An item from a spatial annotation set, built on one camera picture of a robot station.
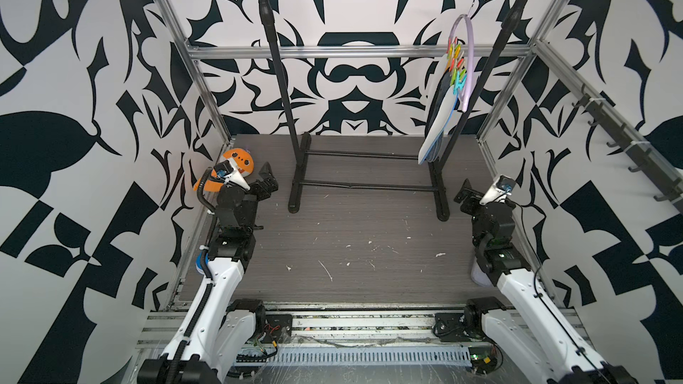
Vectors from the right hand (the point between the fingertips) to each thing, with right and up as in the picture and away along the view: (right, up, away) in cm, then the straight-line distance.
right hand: (481, 182), depth 77 cm
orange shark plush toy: (-77, +5, +25) cm, 81 cm away
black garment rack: (-56, -4, +23) cm, 61 cm away
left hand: (-66, +5, -2) cm, 66 cm away
